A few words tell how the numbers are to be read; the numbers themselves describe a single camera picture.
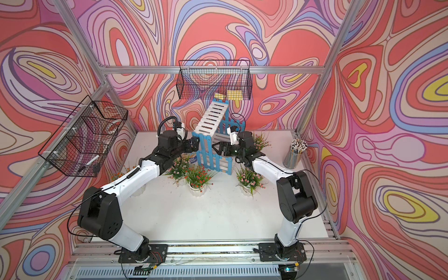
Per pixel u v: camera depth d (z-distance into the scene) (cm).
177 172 83
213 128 85
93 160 74
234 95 82
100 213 44
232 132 80
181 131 76
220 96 83
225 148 78
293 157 95
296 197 48
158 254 72
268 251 74
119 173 105
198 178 82
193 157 102
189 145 76
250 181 80
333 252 76
